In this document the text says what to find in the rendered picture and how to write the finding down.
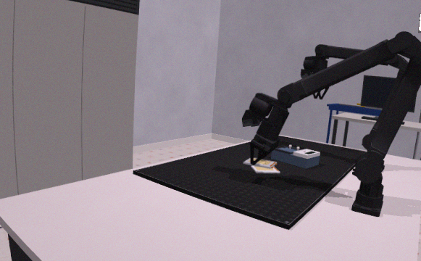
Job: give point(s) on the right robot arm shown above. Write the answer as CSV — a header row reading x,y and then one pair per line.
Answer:
x,y
343,53

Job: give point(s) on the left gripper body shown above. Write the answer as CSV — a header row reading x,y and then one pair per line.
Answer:
x,y
271,139

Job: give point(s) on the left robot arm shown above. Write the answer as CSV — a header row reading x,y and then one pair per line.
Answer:
x,y
369,196

